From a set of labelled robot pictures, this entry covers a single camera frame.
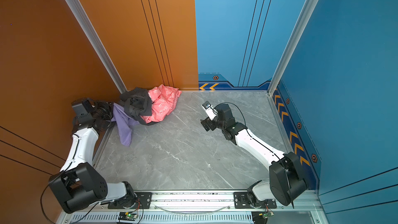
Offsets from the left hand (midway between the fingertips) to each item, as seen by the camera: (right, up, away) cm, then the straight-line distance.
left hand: (113, 97), depth 80 cm
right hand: (+49, -9, +5) cm, 50 cm away
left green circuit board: (+12, -56, -9) cm, 57 cm away
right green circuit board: (+73, -56, -9) cm, 92 cm away
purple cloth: (+1, -14, +9) cm, 17 cm away
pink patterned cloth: (+20, 0, +25) cm, 32 cm away
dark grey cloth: (+3, -3, +20) cm, 21 cm away
